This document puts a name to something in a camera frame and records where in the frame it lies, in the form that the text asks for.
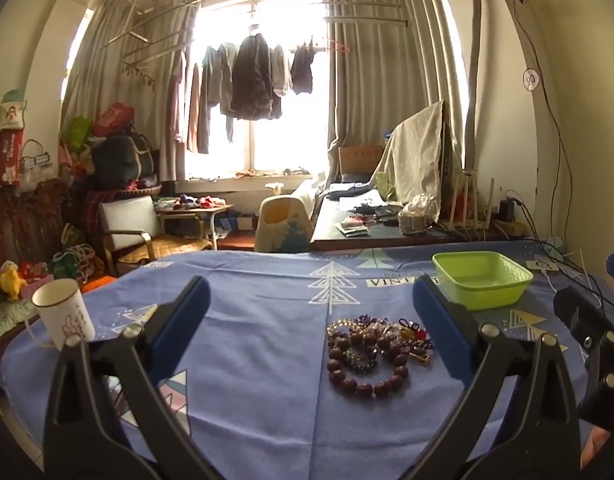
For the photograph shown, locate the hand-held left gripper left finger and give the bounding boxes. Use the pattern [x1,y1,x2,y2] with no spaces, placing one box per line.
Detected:
[43,275,223,480]

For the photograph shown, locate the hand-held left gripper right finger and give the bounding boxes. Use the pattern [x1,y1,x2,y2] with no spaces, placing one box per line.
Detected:
[397,274,583,480]

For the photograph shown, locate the green plastic basket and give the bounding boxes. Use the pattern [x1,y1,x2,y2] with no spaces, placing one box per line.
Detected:
[432,251,534,311]

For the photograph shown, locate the translucent crystal bead bracelet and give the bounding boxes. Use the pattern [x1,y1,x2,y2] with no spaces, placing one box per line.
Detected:
[327,317,369,342]

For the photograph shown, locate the white power strip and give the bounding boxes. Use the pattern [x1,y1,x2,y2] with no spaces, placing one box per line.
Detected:
[526,257,563,277]

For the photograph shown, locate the blue printed tablecloth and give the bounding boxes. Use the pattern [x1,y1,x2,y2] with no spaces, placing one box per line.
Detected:
[0,240,614,480]

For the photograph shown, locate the white paper cup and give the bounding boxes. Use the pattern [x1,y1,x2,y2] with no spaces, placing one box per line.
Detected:
[32,277,96,352]

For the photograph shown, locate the wooden armchair with white cushion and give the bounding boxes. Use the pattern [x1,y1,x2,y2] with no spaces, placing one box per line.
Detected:
[98,195,213,277]

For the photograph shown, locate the small cluttered wooden table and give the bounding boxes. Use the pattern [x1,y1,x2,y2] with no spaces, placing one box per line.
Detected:
[154,194,235,251]

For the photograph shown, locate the lace covered tissue box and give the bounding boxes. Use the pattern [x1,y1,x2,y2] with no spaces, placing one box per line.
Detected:
[398,192,441,235]

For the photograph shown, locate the wooden slat rack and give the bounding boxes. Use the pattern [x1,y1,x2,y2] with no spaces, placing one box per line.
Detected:
[449,170,496,232]

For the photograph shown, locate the white plastic child chair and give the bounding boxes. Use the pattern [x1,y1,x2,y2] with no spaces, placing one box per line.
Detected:
[254,195,313,253]

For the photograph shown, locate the dark desk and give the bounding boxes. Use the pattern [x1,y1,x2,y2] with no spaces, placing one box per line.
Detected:
[309,180,528,252]

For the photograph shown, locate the yellow plush toy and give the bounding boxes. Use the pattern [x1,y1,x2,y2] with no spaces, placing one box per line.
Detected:
[0,261,28,302]

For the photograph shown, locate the dark duffel bag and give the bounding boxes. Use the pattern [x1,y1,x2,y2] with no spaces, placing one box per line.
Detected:
[91,132,155,191]

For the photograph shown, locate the dark wooden cabinet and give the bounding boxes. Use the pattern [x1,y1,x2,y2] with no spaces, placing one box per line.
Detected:
[0,180,72,281]

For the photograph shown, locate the cloth covered monitor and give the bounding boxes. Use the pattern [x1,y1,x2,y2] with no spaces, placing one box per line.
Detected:
[374,100,446,221]

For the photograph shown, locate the cardboard box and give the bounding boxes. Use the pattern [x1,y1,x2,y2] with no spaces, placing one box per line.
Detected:
[337,145,388,183]

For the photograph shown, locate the red plastic bag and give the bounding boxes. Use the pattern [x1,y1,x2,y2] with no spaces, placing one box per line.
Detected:
[94,102,136,137]

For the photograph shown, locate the green plastic bag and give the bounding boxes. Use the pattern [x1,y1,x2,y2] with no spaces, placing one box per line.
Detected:
[67,116,95,153]

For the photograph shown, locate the pink hanging garment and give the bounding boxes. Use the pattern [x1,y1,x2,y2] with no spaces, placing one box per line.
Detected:
[166,57,203,154]

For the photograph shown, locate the window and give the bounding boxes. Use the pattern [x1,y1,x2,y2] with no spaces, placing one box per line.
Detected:
[184,0,338,181]

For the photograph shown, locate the red printed package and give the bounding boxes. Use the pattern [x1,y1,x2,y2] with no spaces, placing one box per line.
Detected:
[0,127,26,186]

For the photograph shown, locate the grey hanging shirt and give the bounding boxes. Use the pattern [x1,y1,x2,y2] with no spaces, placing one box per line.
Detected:
[197,42,238,155]

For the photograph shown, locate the beige curtain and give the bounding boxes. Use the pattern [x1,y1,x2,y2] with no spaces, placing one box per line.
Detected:
[322,0,469,186]
[62,0,203,181]

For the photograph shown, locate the dark hanging jacket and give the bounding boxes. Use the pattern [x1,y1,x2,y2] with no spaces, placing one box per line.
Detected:
[230,32,283,122]

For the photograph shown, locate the small dark hanging garment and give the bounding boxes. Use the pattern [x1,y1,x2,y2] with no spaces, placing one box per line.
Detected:
[290,45,316,96]

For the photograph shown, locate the metal ceiling drying rack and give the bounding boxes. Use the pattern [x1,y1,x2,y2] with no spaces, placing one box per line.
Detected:
[99,0,410,92]

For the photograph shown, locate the colourful beaded hair tie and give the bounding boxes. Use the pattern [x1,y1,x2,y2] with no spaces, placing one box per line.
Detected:
[398,316,435,366]

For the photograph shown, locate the mauve stone bead bracelet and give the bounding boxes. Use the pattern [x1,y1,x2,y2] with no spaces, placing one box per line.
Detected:
[351,321,404,357]

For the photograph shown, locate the dark purple bead bracelet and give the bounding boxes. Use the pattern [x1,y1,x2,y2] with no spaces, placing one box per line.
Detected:
[343,349,379,374]

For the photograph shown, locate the black wall cable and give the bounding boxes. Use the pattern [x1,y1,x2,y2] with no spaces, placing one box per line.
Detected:
[507,0,614,311]

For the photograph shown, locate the grey wall pipe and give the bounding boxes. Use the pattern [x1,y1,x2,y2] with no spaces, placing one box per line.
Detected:
[464,0,489,171]

